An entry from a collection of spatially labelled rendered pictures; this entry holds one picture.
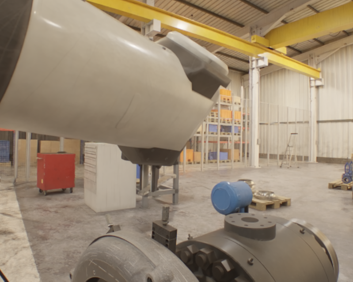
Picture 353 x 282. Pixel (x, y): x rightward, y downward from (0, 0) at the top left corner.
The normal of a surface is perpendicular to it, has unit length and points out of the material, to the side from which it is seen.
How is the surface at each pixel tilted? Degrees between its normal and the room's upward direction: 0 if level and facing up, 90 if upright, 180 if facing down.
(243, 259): 23
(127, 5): 90
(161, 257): 17
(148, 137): 147
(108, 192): 90
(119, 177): 90
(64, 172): 90
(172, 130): 133
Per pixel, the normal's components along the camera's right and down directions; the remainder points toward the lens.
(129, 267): -0.51, -0.62
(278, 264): 0.44, -0.79
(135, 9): 0.58, -0.01
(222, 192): -0.75, -0.04
